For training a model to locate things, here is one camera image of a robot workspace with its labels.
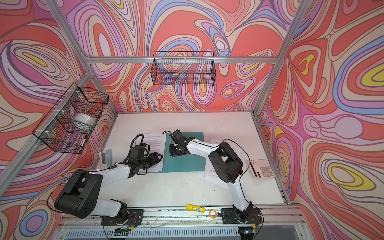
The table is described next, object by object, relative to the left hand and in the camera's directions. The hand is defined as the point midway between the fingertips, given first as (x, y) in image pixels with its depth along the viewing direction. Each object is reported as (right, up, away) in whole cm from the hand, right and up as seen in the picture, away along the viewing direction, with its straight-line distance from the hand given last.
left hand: (161, 157), depth 92 cm
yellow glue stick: (+19, -22, -17) cm, 34 cm away
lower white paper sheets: (+30, -9, -4) cm, 32 cm away
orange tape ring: (+30, -25, -17) cm, 43 cm away
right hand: (+7, +1, +2) cm, 8 cm away
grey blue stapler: (-33, 0, 0) cm, 33 cm away
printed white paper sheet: (-5, +8, +10) cm, 14 cm away
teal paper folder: (+17, -3, 0) cm, 17 cm away
